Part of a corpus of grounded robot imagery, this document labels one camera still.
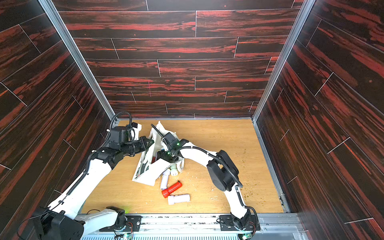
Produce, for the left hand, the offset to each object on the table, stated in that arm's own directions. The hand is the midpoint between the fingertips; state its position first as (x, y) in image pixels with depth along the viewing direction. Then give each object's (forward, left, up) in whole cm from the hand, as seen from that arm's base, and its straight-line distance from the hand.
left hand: (155, 141), depth 76 cm
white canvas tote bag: (-14, +1, -2) cm, 14 cm away
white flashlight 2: (-11, -3, -22) cm, 25 cm away
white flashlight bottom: (-21, -15, -24) cm, 35 cm away
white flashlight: (-7, -8, -22) cm, 24 cm away
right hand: (+2, -2, -18) cm, 18 cm away
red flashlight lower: (-19, -5, -23) cm, 30 cm away
